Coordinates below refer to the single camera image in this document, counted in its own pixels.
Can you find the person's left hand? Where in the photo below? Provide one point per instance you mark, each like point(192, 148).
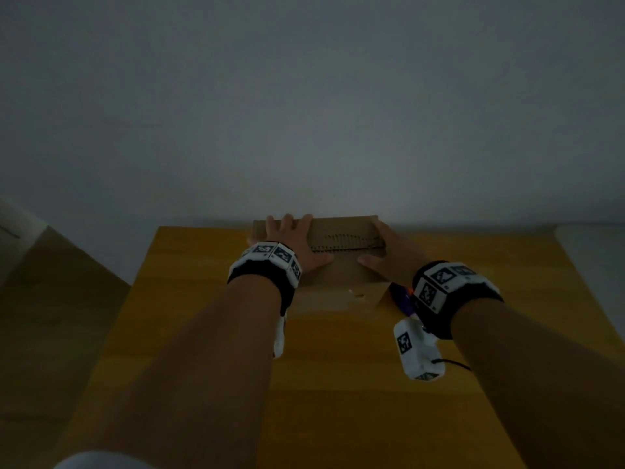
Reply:
point(293, 244)

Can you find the black right wristband with markers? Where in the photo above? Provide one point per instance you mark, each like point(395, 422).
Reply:
point(442, 288)

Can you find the person's white sleeve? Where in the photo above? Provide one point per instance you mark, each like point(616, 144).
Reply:
point(97, 461)

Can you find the black left wristband with markers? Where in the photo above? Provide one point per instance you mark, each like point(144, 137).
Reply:
point(259, 271)

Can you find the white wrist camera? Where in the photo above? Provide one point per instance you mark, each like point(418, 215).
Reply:
point(420, 351)
point(279, 337)

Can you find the black wristband with markers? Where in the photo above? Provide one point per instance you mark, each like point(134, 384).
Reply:
point(259, 271)
point(442, 288)

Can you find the person's right hand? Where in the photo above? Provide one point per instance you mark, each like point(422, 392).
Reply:
point(395, 261)

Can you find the person's left forearm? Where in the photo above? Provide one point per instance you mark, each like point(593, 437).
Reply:
point(195, 361)

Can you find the brown cardboard piece with staples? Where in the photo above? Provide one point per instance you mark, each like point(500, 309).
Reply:
point(342, 283)

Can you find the white cabinet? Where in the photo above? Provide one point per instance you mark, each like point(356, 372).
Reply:
point(14, 239)

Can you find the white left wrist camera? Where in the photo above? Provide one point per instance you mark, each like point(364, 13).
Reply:
point(279, 337)

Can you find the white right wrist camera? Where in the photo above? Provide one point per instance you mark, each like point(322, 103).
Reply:
point(420, 351)

